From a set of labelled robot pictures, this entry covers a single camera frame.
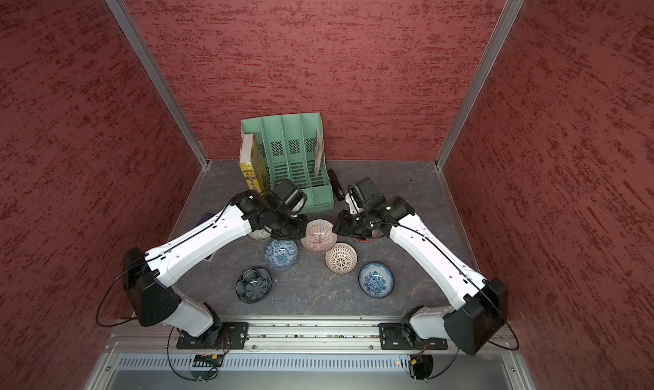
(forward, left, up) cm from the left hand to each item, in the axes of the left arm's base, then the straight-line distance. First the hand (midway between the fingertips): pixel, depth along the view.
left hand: (302, 239), depth 75 cm
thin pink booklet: (+42, -3, -2) cm, 42 cm away
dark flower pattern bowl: (-9, +17, -17) cm, 25 cm away
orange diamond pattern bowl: (-3, -18, +6) cm, 19 cm away
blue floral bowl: (+3, +9, -17) cm, 19 cm away
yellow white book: (+24, +19, +8) cm, 32 cm away
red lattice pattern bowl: (+1, -13, -17) cm, 22 cm away
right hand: (+1, -11, +2) cm, 11 cm away
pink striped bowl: (+3, -5, -3) cm, 7 cm away
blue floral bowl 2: (-6, -24, -18) cm, 31 cm away
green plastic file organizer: (+52, +13, -9) cm, 55 cm away
